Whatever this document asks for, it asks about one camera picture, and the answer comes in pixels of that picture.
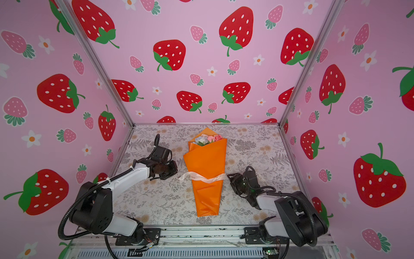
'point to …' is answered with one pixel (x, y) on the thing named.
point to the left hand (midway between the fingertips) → (179, 170)
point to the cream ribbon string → (205, 179)
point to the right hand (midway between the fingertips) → (226, 178)
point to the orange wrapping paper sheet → (207, 160)
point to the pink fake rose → (211, 139)
